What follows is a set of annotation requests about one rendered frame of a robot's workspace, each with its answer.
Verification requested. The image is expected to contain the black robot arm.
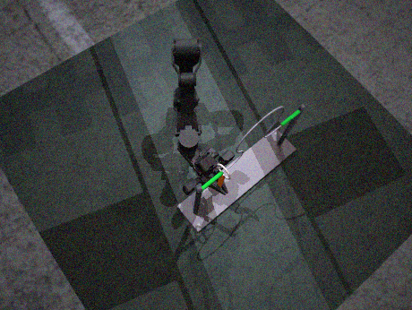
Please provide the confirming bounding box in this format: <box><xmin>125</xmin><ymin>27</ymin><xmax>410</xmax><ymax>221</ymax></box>
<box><xmin>171</xmin><ymin>39</ymin><xmax>218</xmax><ymax>175</ymax></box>

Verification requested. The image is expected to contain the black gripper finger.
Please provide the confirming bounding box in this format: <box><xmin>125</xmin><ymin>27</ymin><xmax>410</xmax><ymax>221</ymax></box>
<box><xmin>214</xmin><ymin>171</ymin><xmax>228</xmax><ymax>193</ymax></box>
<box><xmin>202</xmin><ymin>177</ymin><xmax>226</xmax><ymax>195</ymax></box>

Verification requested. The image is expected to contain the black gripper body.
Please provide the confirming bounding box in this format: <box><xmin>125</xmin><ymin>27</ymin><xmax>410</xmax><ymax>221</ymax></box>
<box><xmin>183</xmin><ymin>149</ymin><xmax>235</xmax><ymax>196</ymax></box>

